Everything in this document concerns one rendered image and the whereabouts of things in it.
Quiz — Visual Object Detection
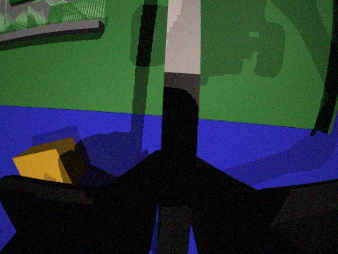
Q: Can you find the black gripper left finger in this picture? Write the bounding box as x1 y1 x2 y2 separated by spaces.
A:
0 150 161 254

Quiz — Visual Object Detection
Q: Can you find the green rectangular mat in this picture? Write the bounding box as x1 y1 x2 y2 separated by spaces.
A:
0 0 335 128

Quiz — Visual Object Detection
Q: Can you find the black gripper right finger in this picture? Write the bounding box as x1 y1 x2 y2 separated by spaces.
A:
192 156 338 254

